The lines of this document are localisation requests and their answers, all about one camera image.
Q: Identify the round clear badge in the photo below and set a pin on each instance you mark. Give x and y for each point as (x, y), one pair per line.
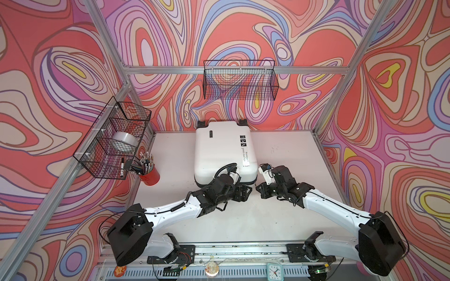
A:
(212, 269)

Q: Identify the red round sticker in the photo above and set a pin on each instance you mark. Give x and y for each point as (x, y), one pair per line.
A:
(119, 271)

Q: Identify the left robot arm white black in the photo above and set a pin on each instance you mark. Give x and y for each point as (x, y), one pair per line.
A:
(139, 230)

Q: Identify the left black wire basket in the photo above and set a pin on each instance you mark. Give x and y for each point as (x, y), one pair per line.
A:
(111, 146)

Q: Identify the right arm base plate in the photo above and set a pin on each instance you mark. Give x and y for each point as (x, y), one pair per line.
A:
(302, 253)

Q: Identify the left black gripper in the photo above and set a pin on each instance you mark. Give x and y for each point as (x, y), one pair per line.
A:
(244, 196)

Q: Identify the black wire basket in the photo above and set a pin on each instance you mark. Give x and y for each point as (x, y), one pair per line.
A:
(111, 146)
(240, 80)

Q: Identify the silver duct tape roll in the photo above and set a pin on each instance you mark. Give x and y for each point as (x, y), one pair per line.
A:
(124, 142)

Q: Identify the back black wire basket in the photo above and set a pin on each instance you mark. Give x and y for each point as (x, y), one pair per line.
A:
(240, 80)

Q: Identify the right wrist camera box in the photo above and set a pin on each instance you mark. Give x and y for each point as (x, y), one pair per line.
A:
(266, 171)

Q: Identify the black suitcase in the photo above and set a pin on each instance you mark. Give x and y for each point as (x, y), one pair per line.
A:
(220, 143)

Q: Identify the red pen cup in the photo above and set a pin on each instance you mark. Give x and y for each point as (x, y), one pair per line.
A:
(151, 178)

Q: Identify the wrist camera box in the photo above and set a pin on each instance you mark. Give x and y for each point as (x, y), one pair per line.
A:
(233, 172)
(266, 171)

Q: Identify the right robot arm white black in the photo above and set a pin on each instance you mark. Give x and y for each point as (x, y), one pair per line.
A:
(375, 241)

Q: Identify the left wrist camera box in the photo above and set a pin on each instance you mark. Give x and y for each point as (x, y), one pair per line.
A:
(233, 172)

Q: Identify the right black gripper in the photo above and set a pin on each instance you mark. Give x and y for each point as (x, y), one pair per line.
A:
(263, 191)

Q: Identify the small teal clock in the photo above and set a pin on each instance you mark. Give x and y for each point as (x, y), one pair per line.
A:
(275, 272)

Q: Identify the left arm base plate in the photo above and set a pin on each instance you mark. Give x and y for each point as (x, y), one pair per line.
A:
(184, 255)

